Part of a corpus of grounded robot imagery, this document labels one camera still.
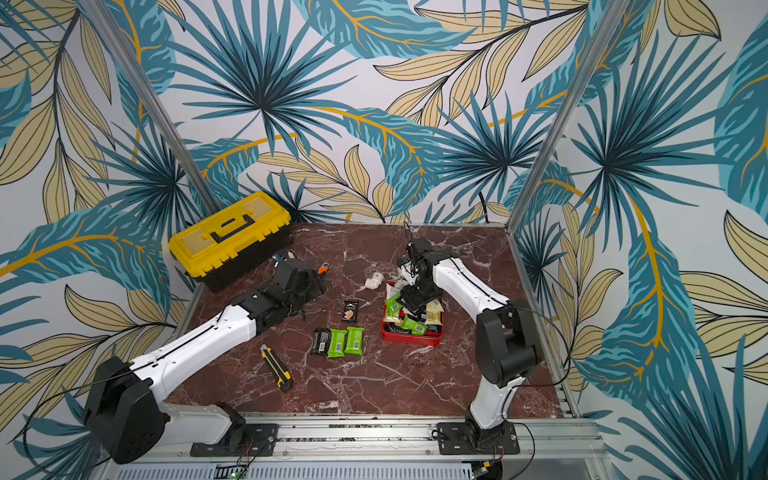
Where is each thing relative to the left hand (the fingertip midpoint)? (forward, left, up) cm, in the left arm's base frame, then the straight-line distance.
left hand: (316, 285), depth 83 cm
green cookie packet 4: (0, -22, -13) cm, 25 cm away
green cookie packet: (-11, -6, -15) cm, 19 cm away
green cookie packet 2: (-9, -10, -15) cm, 21 cm away
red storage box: (-4, -24, -15) cm, 29 cm away
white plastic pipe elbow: (+10, -16, -14) cm, 24 cm away
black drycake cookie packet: (0, -8, -15) cm, 18 cm away
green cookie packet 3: (-6, -29, -14) cm, 32 cm away
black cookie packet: (-10, -1, -15) cm, 18 cm away
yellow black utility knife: (-20, +8, -15) cm, 27 cm away
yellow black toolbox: (+15, +28, -1) cm, 31 cm away
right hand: (+1, -30, -8) cm, 31 cm away
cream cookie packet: (-1, -34, -10) cm, 36 cm away
